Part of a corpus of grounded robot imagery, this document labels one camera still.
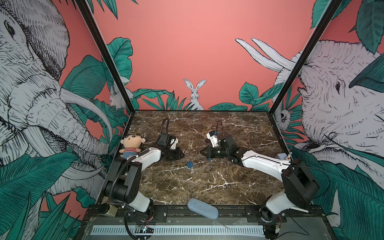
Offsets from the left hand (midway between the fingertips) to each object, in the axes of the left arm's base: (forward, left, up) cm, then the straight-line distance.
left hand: (184, 153), depth 90 cm
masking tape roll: (-30, +34, 0) cm, 45 cm away
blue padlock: (-5, -3, -5) cm, 8 cm away
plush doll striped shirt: (+4, +33, 0) cm, 33 cm away
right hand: (-4, -9, +9) cm, 13 cm away
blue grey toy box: (-4, -60, 0) cm, 60 cm away
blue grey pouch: (-30, -10, -3) cm, 32 cm away
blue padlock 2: (-2, -16, -5) cm, 17 cm away
